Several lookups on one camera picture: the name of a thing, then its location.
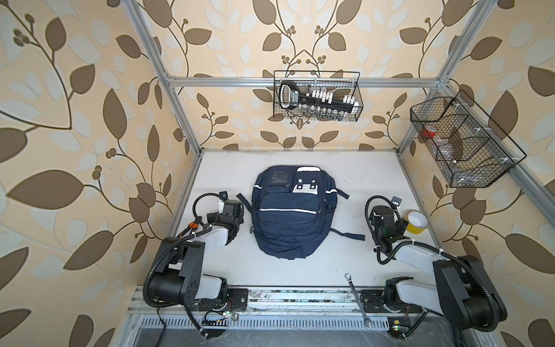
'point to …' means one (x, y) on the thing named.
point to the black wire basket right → (468, 149)
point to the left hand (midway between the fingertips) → (220, 211)
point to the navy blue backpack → (293, 208)
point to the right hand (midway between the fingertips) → (390, 214)
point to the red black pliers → (193, 226)
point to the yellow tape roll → (417, 222)
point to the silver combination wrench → (366, 320)
